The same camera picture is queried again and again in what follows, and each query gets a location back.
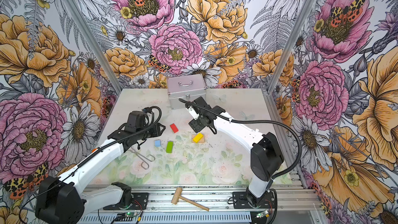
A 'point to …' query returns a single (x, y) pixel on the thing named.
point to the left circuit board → (130, 214)
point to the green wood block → (169, 146)
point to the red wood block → (174, 128)
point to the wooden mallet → (176, 195)
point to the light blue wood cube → (157, 143)
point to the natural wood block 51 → (201, 140)
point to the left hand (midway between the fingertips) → (161, 132)
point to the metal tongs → (150, 157)
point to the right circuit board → (261, 214)
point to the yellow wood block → (198, 137)
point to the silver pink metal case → (188, 87)
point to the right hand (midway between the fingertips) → (199, 125)
